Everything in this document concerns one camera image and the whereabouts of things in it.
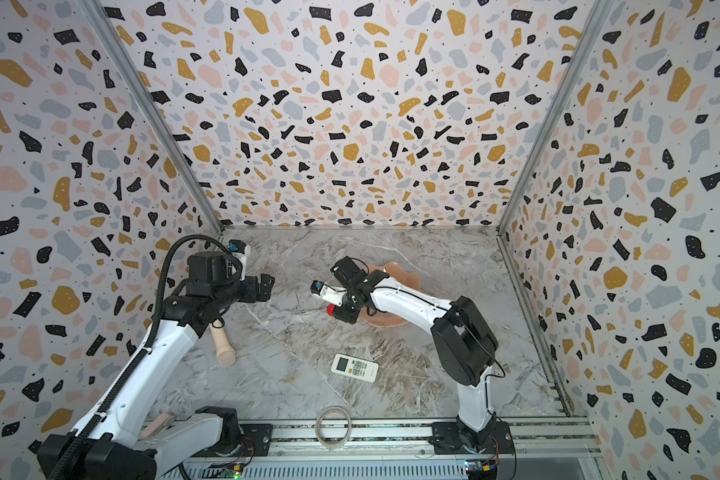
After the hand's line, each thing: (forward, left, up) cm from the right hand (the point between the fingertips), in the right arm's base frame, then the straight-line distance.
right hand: (335, 302), depth 88 cm
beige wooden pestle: (-14, +30, -6) cm, 34 cm away
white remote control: (-15, -6, -10) cm, 19 cm away
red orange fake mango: (-5, 0, +5) cm, 7 cm away
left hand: (+1, +19, +14) cm, 24 cm away
